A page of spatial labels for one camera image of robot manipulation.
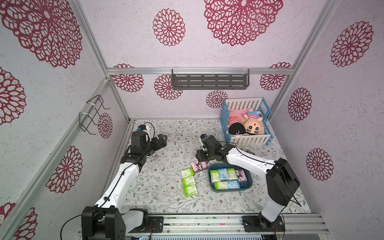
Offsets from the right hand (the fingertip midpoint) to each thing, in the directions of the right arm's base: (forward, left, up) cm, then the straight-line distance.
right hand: (203, 155), depth 89 cm
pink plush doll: (+35, -25, 0) cm, 43 cm away
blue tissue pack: (-15, -16, -6) cm, 23 cm away
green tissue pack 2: (-15, -10, -7) cm, 20 cm away
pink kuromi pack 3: (-3, -1, -7) cm, 8 cm away
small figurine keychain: (+8, -32, -9) cm, 34 cm away
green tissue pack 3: (-8, +9, -7) cm, 14 cm away
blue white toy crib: (+42, -40, +5) cm, 58 cm away
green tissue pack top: (-9, -17, -6) cm, 20 cm away
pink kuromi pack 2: (-4, +4, -7) cm, 9 cm away
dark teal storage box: (-14, -24, -9) cm, 29 cm away
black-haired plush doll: (+22, -22, 0) cm, 32 cm away
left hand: (+2, +24, +12) cm, 26 cm away
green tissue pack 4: (-14, +9, -6) cm, 17 cm away
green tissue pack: (-10, -7, -7) cm, 14 cm away
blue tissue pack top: (-9, -12, -7) cm, 17 cm away
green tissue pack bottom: (-18, +7, -7) cm, 21 cm away
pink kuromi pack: (-9, -22, -7) cm, 25 cm away
